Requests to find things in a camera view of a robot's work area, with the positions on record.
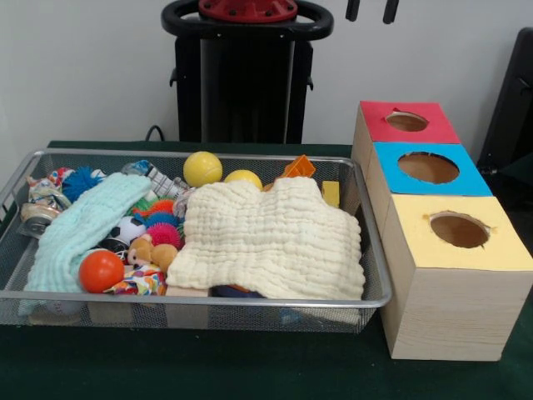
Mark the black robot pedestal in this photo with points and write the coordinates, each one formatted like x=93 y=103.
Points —
x=245 y=91

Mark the mint green muslin cloth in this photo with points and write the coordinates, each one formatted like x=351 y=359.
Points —
x=79 y=225

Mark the black flat panel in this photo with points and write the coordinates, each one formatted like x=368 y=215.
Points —
x=512 y=104

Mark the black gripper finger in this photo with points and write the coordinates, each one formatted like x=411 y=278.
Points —
x=391 y=11
x=352 y=10

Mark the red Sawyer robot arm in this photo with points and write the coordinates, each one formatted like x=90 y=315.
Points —
x=250 y=10

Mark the yellow ball with seam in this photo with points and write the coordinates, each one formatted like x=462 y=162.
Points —
x=202 y=168

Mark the brown plush toy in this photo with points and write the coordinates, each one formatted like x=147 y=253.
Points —
x=162 y=254

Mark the yellow block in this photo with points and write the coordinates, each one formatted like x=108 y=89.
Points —
x=331 y=195

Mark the large blue spiky ball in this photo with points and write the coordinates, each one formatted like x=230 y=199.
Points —
x=79 y=183

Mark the orange plastic toy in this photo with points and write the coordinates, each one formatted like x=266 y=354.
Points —
x=300 y=166

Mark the pink spiky ball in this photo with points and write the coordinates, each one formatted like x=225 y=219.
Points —
x=164 y=235

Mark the metal mesh bin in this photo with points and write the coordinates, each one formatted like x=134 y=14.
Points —
x=250 y=321

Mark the cream muslin cloth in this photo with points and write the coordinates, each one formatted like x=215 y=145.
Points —
x=270 y=241

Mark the plain yellow ball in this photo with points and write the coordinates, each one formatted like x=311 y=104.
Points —
x=243 y=179

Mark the wooden three-hole box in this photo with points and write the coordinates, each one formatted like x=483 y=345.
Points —
x=449 y=316

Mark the dark green table cloth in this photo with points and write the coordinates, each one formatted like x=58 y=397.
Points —
x=208 y=366

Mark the orange ball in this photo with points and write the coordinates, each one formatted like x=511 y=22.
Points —
x=101 y=271

